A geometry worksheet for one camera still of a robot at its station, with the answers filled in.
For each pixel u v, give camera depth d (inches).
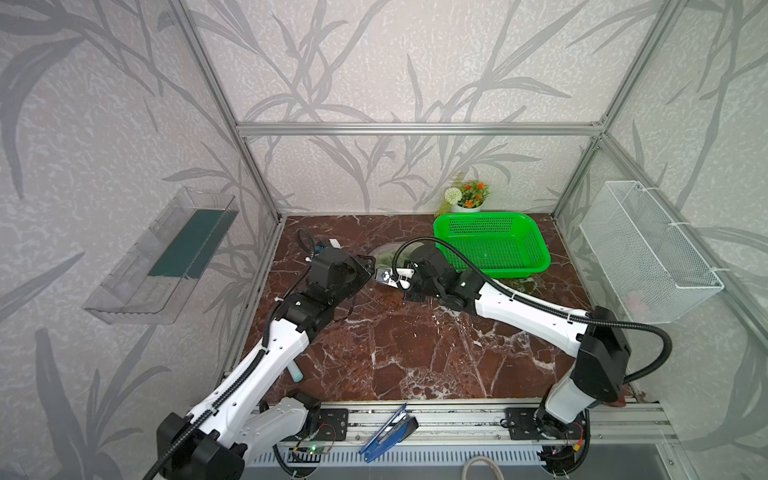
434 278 23.1
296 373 31.6
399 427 28.1
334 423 28.9
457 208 42.9
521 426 29.0
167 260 26.6
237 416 15.9
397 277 25.7
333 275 21.1
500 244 43.9
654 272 24.8
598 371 16.7
